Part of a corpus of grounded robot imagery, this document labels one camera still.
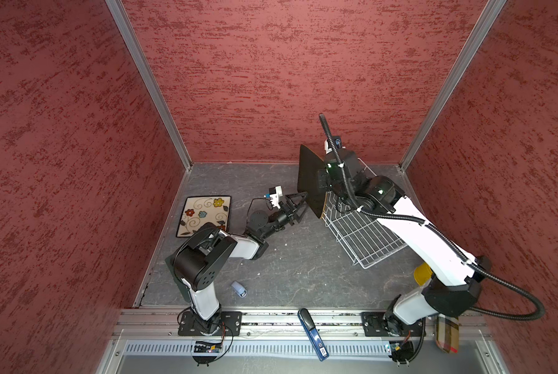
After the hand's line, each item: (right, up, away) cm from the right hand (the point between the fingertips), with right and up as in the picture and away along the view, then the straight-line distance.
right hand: (322, 173), depth 69 cm
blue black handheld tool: (-3, -49, 0) cm, 49 cm away
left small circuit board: (-36, -55, +3) cm, 66 cm away
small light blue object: (-27, -39, +8) cm, 49 cm away
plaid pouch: (+39, -50, 0) cm, 63 cm away
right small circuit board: (+25, -56, +2) cm, 61 cm away
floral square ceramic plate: (-51, -15, +33) cm, 62 cm away
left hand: (-3, -10, +9) cm, 13 cm away
